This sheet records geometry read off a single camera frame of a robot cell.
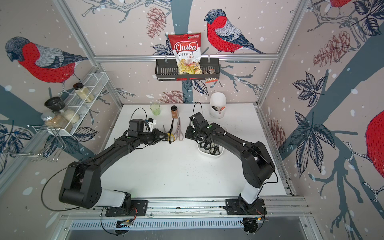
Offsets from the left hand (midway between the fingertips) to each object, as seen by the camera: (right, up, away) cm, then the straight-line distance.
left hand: (168, 132), depth 85 cm
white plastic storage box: (+23, -13, +5) cm, 27 cm away
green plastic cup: (-16, +15, +27) cm, 35 cm away
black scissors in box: (+27, -12, +8) cm, 31 cm away
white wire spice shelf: (-46, +30, +5) cm, 55 cm away
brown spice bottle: (0, +13, +22) cm, 25 cm away
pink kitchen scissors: (+4, -3, +18) cm, 19 cm away
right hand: (+10, -1, +2) cm, 10 cm away
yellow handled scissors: (+1, -3, +3) cm, 4 cm away
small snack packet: (+25, +32, +5) cm, 41 cm away
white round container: (+32, +22, +21) cm, 44 cm away
